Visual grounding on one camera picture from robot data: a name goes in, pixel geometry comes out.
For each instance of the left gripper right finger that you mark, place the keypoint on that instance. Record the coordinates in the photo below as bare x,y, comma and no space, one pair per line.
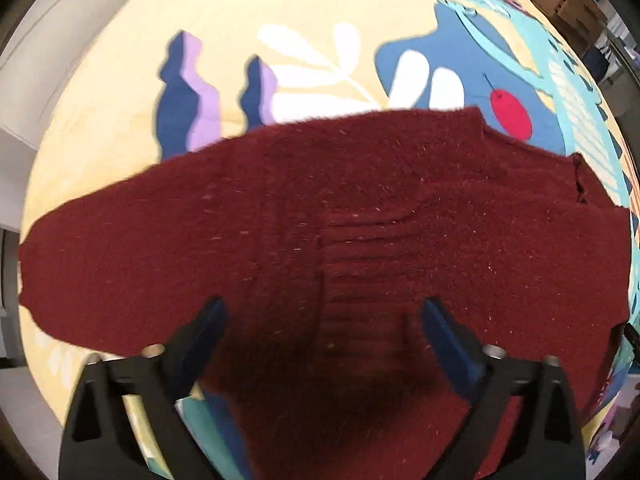
545,442

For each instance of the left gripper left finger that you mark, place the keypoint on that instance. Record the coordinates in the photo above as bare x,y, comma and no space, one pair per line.
98,441

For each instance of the dark red knit sweater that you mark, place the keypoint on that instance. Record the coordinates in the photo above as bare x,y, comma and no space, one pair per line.
323,239

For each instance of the yellow dinosaur print bedspread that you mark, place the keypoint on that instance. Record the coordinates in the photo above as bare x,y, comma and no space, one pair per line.
170,71

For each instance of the brown cardboard boxes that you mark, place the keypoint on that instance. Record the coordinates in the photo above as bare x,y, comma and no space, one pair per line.
578,21

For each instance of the white panelled wardrobe door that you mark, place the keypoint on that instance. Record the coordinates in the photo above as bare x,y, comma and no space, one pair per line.
41,56

